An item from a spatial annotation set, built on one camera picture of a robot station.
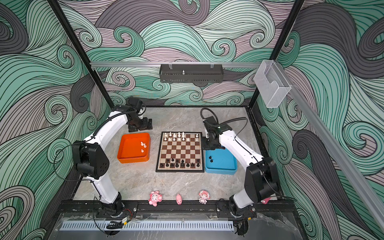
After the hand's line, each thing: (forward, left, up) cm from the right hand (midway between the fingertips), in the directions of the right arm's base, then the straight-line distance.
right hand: (206, 146), depth 85 cm
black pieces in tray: (-4, -4, -10) cm, 12 cm away
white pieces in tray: (+6, +40, -8) cm, 41 cm away
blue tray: (-4, -10, -11) cm, 15 cm away
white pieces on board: (+13, +18, -9) cm, 24 cm away
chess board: (+1, +16, -9) cm, 18 cm away
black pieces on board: (-8, +17, -7) cm, 20 cm away
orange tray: (+3, +46, -9) cm, 47 cm away
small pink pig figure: (-26, +15, -9) cm, 31 cm away
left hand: (+11, +36, +5) cm, 38 cm away
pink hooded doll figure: (-24, +2, -7) cm, 25 cm away
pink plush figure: (-26, +27, -7) cm, 38 cm away
